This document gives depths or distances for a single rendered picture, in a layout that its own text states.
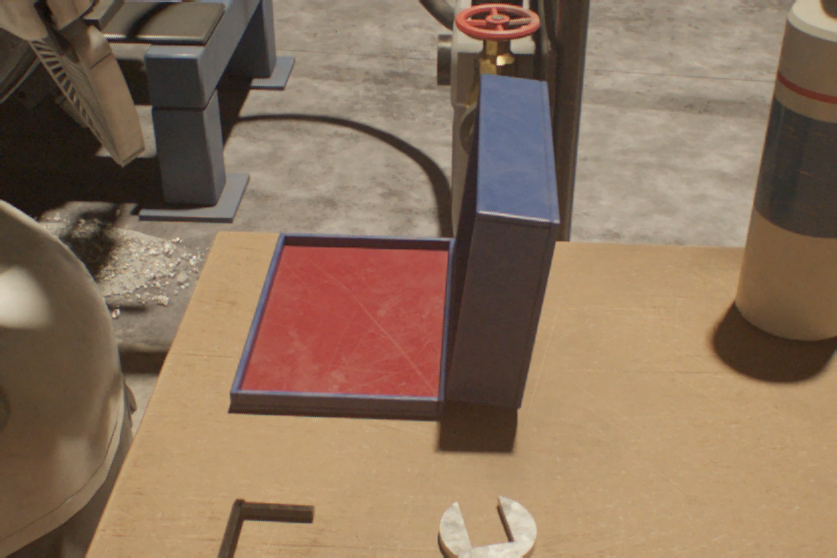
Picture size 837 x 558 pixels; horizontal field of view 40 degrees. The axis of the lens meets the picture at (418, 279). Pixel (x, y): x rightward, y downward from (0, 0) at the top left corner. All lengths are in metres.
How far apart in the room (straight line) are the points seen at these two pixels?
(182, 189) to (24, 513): 0.94
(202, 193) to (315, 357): 1.12
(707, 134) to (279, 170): 0.72
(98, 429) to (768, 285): 0.50
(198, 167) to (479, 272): 1.20
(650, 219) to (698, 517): 1.20
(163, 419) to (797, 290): 0.34
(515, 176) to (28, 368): 0.44
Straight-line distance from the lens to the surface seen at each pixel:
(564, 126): 0.97
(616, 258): 0.72
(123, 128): 0.79
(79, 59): 0.74
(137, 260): 1.63
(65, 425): 0.86
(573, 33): 0.94
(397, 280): 0.68
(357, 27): 2.41
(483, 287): 0.54
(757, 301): 0.66
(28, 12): 0.70
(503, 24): 0.99
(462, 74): 1.06
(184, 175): 1.71
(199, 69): 1.64
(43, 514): 0.87
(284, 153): 1.89
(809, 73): 0.60
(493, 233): 0.52
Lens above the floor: 0.85
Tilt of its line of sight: 33 degrees down
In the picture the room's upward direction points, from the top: straight up
